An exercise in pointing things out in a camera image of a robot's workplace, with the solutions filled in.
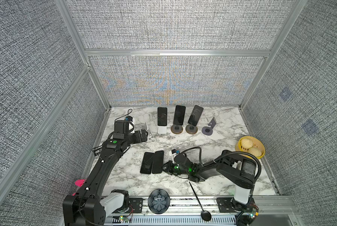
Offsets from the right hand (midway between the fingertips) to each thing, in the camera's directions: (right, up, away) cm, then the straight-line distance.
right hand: (158, 168), depth 83 cm
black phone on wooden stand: (+14, +32, +14) cm, 38 cm away
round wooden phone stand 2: (+23, +22, +20) cm, 38 cm away
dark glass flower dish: (+1, -14, -9) cm, 16 cm away
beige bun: (+57, +14, +8) cm, 59 cm away
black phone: (0, +2, +5) cm, 5 cm away
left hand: (-10, +21, -2) cm, 23 cm away
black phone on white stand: (+1, +31, +18) cm, 36 cm away
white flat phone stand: (+1, +22, +20) cm, 29 cm away
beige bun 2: (+61, +9, +4) cm, 62 cm away
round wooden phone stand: (+12, +22, +21) cm, 33 cm away
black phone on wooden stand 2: (+25, +32, +14) cm, 43 cm away
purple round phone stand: (+35, +21, +20) cm, 46 cm away
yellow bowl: (+64, +13, +9) cm, 66 cm away
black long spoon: (+24, -19, -13) cm, 33 cm away
